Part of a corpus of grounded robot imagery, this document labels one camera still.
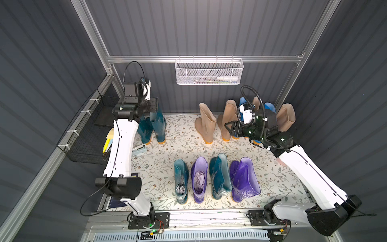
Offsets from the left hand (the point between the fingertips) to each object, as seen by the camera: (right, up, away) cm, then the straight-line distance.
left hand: (152, 100), depth 72 cm
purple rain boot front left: (+22, -36, -3) cm, 43 cm away
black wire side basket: (-31, -20, -3) cm, 37 cm away
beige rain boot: (+26, -12, +12) cm, 31 cm away
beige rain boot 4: (+72, -8, +12) cm, 73 cm away
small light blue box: (-17, -28, +26) cm, 42 cm away
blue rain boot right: (+65, -1, +17) cm, 67 cm away
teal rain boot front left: (+15, -33, -9) cm, 37 cm away
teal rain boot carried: (-10, -14, +19) cm, 26 cm away
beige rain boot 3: (+60, +3, +24) cm, 65 cm away
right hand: (+38, -12, -3) cm, 40 cm away
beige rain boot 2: (+42, -5, +18) cm, 46 cm away
